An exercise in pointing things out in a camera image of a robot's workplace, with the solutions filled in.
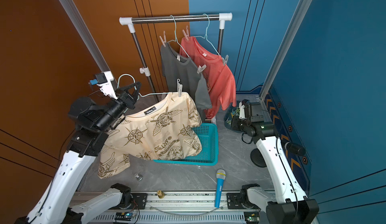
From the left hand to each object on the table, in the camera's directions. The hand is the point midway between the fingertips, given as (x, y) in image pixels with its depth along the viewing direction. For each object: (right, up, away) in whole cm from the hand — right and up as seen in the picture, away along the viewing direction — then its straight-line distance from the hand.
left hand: (140, 82), depth 55 cm
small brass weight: (+3, -52, +19) cm, 56 cm away
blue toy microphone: (+33, -45, +23) cm, 60 cm away
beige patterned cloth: (+6, -21, +16) cm, 27 cm away
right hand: (+39, -16, +21) cm, 48 cm away
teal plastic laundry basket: (+27, -26, +40) cm, 54 cm away
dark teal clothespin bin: (+46, -11, +54) cm, 72 cm away
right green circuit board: (+47, -62, +16) cm, 79 cm away
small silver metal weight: (-10, -46, +24) cm, 53 cm away
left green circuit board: (-15, -61, +17) cm, 65 cm away
